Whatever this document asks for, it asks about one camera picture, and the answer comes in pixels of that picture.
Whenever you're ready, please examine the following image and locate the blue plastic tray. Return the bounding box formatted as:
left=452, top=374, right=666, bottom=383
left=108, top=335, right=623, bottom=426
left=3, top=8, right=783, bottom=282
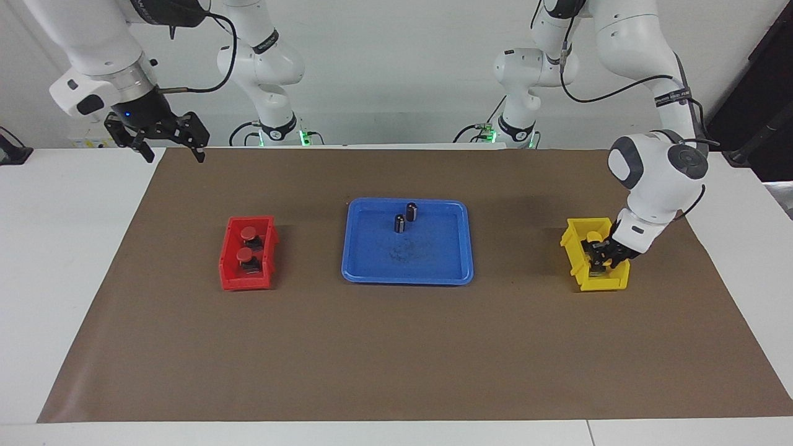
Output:
left=341, top=197, right=475, bottom=286

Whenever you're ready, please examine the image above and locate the black base cable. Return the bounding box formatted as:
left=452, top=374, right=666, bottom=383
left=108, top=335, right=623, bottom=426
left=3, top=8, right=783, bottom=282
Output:
left=229, top=121, right=264, bottom=147
left=452, top=96, right=506, bottom=144

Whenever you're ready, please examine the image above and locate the dark equipment stand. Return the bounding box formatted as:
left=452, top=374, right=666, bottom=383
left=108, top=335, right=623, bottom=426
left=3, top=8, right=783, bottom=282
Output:
left=706, top=12, right=793, bottom=183

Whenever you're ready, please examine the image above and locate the black right base cable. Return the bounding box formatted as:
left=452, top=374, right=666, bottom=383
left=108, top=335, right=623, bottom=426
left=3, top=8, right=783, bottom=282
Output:
left=229, top=121, right=264, bottom=147

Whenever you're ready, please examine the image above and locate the yellow plastic storage bin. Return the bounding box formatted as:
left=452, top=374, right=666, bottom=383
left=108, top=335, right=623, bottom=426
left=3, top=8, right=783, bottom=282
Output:
left=560, top=217, right=631, bottom=292

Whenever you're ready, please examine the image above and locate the red plastic storage bin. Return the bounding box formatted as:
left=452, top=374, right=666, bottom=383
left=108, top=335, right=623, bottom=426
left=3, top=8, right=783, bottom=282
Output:
left=218, top=215, right=278, bottom=292

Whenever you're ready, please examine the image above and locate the black clamp mount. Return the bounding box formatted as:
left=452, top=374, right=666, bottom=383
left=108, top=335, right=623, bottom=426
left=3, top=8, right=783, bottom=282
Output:
left=0, top=127, right=33, bottom=166

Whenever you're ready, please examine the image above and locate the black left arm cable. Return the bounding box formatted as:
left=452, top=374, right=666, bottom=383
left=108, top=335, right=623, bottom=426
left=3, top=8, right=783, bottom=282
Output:
left=561, top=25, right=719, bottom=149

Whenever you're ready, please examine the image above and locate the brown paper table mat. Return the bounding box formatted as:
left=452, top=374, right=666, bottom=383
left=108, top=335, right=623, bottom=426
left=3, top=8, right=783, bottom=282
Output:
left=37, top=147, right=793, bottom=424

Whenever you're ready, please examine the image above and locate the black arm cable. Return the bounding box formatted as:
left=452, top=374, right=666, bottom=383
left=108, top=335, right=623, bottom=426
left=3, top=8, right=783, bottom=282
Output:
left=158, top=12, right=239, bottom=94
left=561, top=25, right=719, bottom=149

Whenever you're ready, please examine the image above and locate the black left base cable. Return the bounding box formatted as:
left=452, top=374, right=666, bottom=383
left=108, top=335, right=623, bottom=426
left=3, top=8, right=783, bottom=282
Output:
left=452, top=96, right=506, bottom=144

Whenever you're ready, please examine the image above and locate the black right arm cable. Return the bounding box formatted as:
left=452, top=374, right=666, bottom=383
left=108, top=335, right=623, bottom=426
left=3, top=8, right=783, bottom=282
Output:
left=158, top=12, right=239, bottom=94

